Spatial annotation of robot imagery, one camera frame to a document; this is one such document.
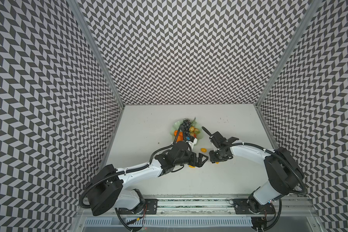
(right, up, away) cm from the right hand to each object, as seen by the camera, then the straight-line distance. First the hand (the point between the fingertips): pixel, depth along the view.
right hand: (215, 161), depth 88 cm
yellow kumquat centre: (-16, +3, -19) cm, 25 cm away
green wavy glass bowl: (-24, +22, +13) cm, 35 cm away
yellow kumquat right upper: (-6, +6, +5) cm, 10 cm away
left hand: (-10, +5, -12) cm, 16 cm away
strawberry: (-13, +16, +8) cm, 21 cm away
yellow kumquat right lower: (-1, +2, -7) cm, 8 cm away
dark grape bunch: (-17, +21, +8) cm, 28 cm away
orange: (-25, +17, +8) cm, 31 cm away
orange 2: (-22, +14, +9) cm, 27 cm away
